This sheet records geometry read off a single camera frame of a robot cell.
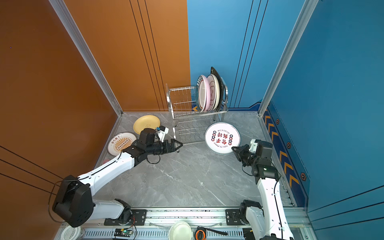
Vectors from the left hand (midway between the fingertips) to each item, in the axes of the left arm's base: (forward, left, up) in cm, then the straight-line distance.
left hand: (178, 145), depth 81 cm
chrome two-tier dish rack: (+28, -4, -13) cm, 32 cm away
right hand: (-3, -27, +3) cm, 28 cm away
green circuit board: (-38, +25, -19) cm, 49 cm away
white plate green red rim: (+25, -12, +15) cm, 32 cm away
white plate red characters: (+4, -23, +3) cm, 23 cm away
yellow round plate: (+31, +29, -16) cm, 45 cm away
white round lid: (-39, +45, -12) cm, 60 cm away
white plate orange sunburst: (+13, +43, -17) cm, 48 cm away
